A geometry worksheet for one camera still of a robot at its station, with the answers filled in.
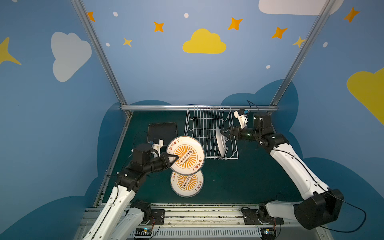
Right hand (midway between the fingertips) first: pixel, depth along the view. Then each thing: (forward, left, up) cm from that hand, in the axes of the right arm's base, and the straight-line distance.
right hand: (226, 129), depth 75 cm
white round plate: (-21, +20, -27) cm, 40 cm away
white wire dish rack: (+24, +13, -26) cm, 38 cm away
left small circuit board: (-43, +40, -31) cm, 67 cm away
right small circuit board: (-41, -22, -32) cm, 56 cm away
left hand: (-14, +24, -4) cm, 28 cm away
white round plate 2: (-11, +18, -7) cm, 22 cm away
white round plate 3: (+3, +1, -14) cm, 15 cm away
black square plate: (+16, +37, -25) cm, 48 cm away
